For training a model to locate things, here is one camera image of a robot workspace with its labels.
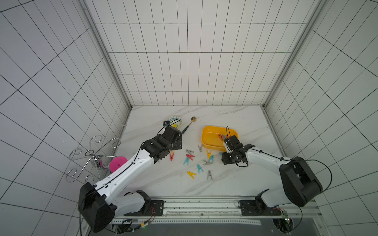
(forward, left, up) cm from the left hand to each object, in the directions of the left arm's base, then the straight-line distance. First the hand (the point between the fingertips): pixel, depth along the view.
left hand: (168, 143), depth 79 cm
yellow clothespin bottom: (-11, -13, -16) cm, 24 cm away
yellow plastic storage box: (+12, -26, -16) cm, 33 cm away
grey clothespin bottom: (-11, -23, -15) cm, 30 cm away
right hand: (-2, -32, -16) cm, 36 cm away
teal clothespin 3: (-8, -18, -16) cm, 25 cm away
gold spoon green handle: (+30, -14, -16) cm, 37 cm away
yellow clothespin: (+1, -24, -16) cm, 29 cm away
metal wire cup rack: (-15, +28, +12) cm, 34 cm away
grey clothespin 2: (+5, -19, -16) cm, 25 cm away
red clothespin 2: (0, -12, -17) cm, 21 cm away
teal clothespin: (-3, -10, -16) cm, 20 cm away
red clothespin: (0, 0, -17) cm, 17 cm away
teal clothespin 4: (+2, -31, -15) cm, 35 cm away
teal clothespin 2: (-2, -26, -16) cm, 30 cm away
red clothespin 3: (+14, -34, -16) cm, 40 cm away
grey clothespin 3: (-4, -22, -16) cm, 28 cm away
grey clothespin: (+3, -12, -16) cm, 20 cm away
